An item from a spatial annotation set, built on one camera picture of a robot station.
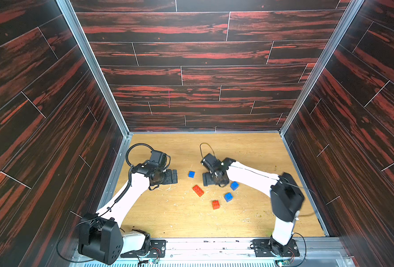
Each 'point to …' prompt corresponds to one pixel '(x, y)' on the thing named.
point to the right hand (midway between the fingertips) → (214, 178)
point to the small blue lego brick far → (191, 174)
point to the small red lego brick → (216, 204)
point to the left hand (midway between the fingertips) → (170, 178)
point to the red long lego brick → (198, 190)
